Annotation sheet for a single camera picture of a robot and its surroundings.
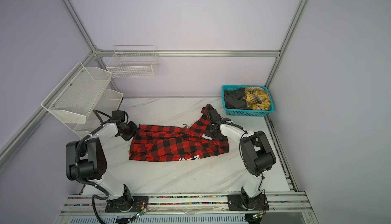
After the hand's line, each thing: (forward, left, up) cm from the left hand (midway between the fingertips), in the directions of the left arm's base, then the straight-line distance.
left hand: (137, 131), depth 94 cm
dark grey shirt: (+26, -64, +4) cm, 69 cm away
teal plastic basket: (+16, -72, +1) cm, 74 cm away
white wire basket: (+35, +3, +27) cm, 45 cm away
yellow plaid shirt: (+23, -79, +7) cm, 83 cm away
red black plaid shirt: (-6, -9, -4) cm, 11 cm away
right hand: (0, -45, -1) cm, 45 cm away
